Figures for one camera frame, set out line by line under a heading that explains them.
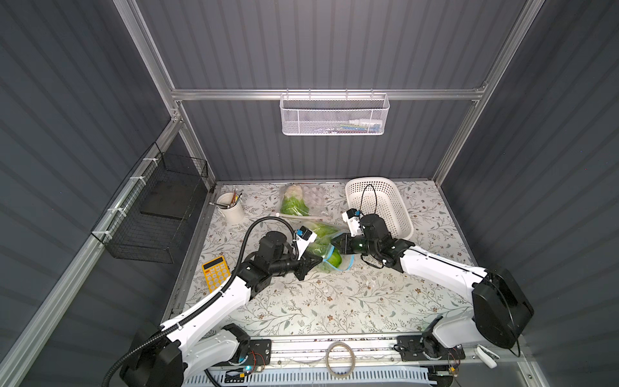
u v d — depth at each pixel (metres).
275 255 0.62
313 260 0.75
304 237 0.67
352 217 0.75
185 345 0.42
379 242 0.64
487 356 0.71
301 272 0.67
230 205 0.95
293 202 1.02
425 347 0.68
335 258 0.85
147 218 0.72
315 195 1.11
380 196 1.15
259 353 0.72
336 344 0.75
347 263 0.87
